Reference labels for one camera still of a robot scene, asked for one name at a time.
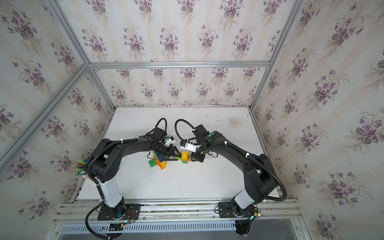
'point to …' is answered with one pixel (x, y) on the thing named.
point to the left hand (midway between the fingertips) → (179, 157)
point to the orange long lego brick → (159, 164)
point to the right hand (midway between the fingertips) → (196, 155)
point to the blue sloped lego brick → (157, 154)
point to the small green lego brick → (152, 162)
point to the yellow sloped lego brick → (164, 164)
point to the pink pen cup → (84, 176)
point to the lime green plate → (178, 158)
